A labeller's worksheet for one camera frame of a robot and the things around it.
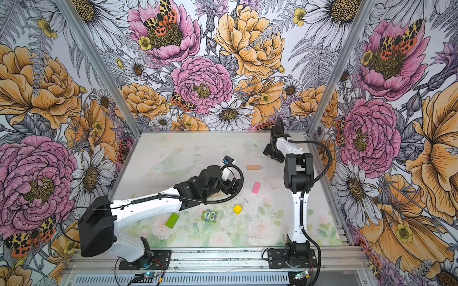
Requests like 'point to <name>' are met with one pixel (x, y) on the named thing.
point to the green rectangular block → (172, 220)
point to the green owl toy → (209, 215)
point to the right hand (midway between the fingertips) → (273, 159)
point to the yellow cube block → (237, 209)
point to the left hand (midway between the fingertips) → (232, 178)
